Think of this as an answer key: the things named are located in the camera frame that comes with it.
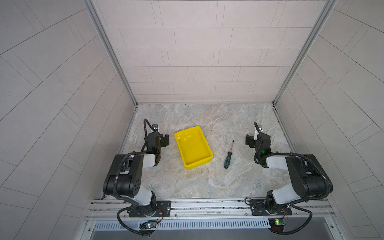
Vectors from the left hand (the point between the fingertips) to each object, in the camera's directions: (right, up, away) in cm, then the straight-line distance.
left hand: (161, 131), depth 94 cm
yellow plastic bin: (+21, -10, -5) cm, 24 cm away
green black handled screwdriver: (+41, -16, -10) cm, 45 cm away
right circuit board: (+60, -40, -26) cm, 77 cm away
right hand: (+60, -1, 0) cm, 60 cm away
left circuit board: (+2, -38, -29) cm, 48 cm away
